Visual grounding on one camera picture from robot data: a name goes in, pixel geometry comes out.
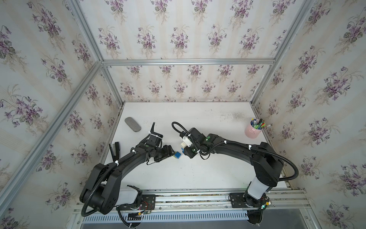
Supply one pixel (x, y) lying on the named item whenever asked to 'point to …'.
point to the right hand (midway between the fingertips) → (188, 151)
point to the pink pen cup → (252, 132)
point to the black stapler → (115, 149)
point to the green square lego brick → (183, 150)
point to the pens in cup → (257, 124)
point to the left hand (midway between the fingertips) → (171, 154)
